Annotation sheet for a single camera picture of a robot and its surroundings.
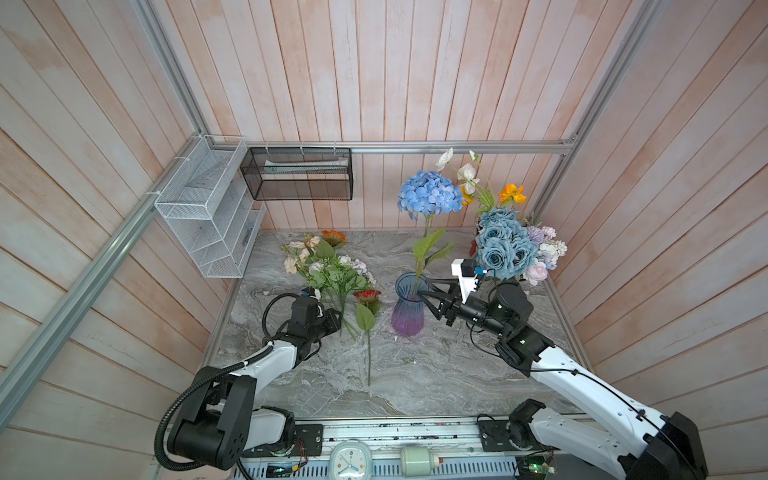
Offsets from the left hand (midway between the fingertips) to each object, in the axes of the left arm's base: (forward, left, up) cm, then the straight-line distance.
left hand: (339, 320), depth 90 cm
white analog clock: (-36, -6, -1) cm, 36 cm away
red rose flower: (+3, -9, -1) cm, 9 cm away
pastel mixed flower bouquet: (+7, -56, +25) cm, 62 cm away
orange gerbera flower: (+34, +5, +1) cm, 34 cm away
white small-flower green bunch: (+15, 0, +3) cm, 15 cm away
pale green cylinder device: (-36, -21, +5) cm, 42 cm away
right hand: (-4, -23, +24) cm, 33 cm away
